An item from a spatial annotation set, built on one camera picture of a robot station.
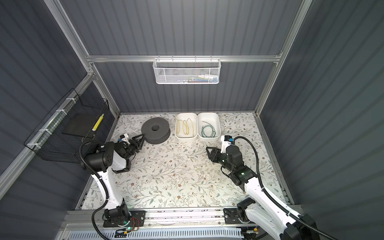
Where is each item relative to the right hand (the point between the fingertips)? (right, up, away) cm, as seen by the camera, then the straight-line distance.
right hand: (210, 149), depth 79 cm
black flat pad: (-67, +13, -3) cm, 68 cm away
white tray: (-17, +21, +37) cm, 45 cm away
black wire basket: (-72, +5, -14) cm, 74 cm away
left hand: (-42, +6, +18) cm, 46 cm away
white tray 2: (+6, +18, +37) cm, 41 cm away
